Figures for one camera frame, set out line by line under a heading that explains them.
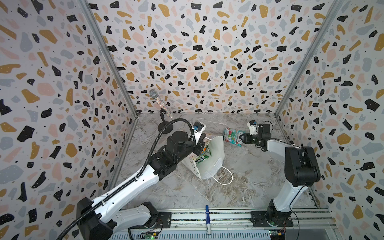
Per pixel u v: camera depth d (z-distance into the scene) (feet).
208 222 2.39
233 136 3.44
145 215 1.98
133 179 1.46
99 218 1.24
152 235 2.30
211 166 2.76
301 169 1.66
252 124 2.95
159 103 3.03
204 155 2.95
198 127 1.85
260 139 2.54
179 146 1.65
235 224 2.40
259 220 2.40
